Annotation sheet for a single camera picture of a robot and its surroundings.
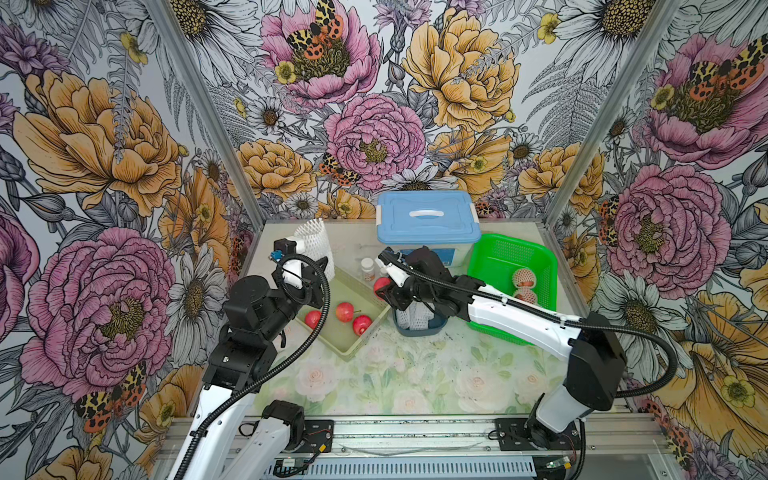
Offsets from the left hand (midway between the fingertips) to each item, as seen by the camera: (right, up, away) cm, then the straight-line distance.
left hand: (326, 269), depth 66 cm
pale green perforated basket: (+2, -16, +29) cm, 33 cm away
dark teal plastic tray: (+27, -18, +23) cm, 40 cm away
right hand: (+13, -7, +14) cm, 20 cm away
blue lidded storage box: (+32, +13, +34) cm, 48 cm away
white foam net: (+21, -15, +24) cm, 36 cm away
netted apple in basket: (+56, -5, +31) cm, 64 cm away
